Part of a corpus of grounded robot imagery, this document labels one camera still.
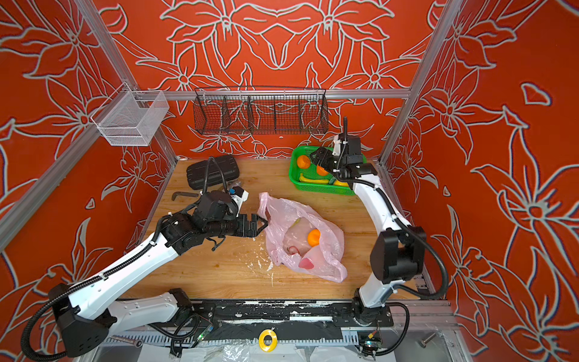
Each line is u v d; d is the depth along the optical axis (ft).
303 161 3.63
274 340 2.24
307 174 3.65
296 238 3.00
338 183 3.31
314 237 2.85
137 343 2.24
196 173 3.50
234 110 3.27
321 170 3.60
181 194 3.48
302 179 3.52
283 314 2.43
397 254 1.46
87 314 1.27
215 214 1.76
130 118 3.02
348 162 2.11
